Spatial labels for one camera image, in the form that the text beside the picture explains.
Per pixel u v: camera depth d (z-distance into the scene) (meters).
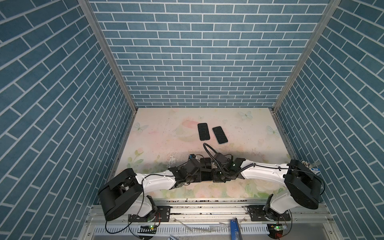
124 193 0.42
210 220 0.73
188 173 0.67
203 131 1.08
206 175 0.74
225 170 0.66
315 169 0.69
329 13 0.72
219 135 1.03
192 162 0.67
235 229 0.68
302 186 0.44
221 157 0.68
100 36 0.80
